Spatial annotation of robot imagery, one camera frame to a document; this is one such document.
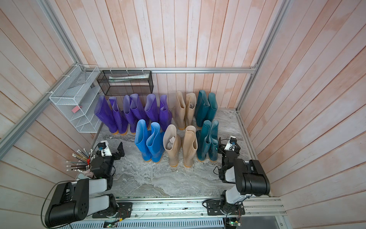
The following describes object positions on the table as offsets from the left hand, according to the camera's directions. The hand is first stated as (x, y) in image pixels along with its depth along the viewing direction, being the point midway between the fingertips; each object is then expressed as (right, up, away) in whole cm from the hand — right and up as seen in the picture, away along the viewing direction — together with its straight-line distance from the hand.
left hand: (115, 144), depth 87 cm
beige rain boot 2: (+46, +1, -10) cm, 47 cm away
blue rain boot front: (+28, +3, -16) cm, 32 cm away
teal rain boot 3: (+54, +5, -13) cm, 56 cm away
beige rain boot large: (+40, +21, +2) cm, 45 cm away
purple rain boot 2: (+2, +16, +4) cm, 17 cm away
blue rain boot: (+18, +6, -3) cm, 19 cm away
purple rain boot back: (+31, +17, +5) cm, 35 cm away
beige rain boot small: (+36, +2, -9) cm, 37 cm away
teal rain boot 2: (+62, +24, +1) cm, 66 cm away
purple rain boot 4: (+20, +24, +9) cm, 32 cm away
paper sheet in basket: (-1, +42, +4) cm, 42 cm away
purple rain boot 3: (+14, +22, -1) cm, 26 cm away
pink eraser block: (-21, +22, -4) cm, 31 cm away
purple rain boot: (-8, +21, +2) cm, 23 cm away
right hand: (+71, +3, +2) cm, 71 cm away
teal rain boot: (+54, +21, +3) cm, 58 cm away
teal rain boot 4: (+59, -1, -10) cm, 60 cm away
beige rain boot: (+48, +26, +9) cm, 55 cm away
